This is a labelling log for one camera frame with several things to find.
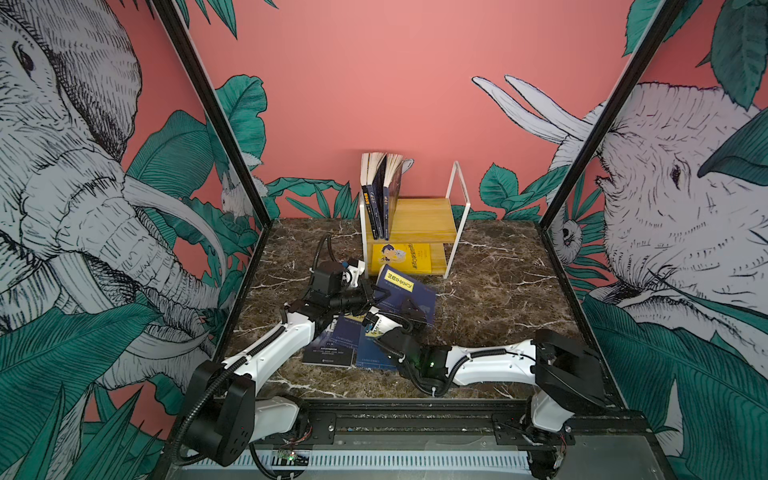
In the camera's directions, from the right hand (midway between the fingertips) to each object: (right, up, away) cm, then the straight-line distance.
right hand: (403, 300), depth 78 cm
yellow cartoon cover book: (+2, +11, +26) cm, 28 cm away
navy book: (+1, +3, +5) cm, 6 cm away
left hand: (-4, +3, -1) cm, 5 cm away
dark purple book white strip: (-24, -17, +8) cm, 30 cm away
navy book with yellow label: (-16, -11, +9) cm, 22 cm away
